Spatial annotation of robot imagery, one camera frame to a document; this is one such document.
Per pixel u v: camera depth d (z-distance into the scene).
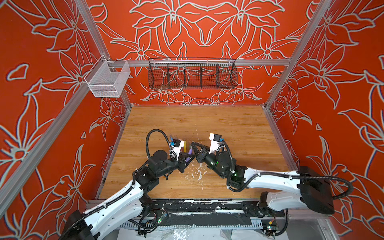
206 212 0.73
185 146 0.65
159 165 0.55
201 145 0.64
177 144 0.63
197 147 0.69
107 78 0.93
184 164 0.66
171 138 1.00
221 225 0.70
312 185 0.46
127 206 0.58
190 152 0.68
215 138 0.63
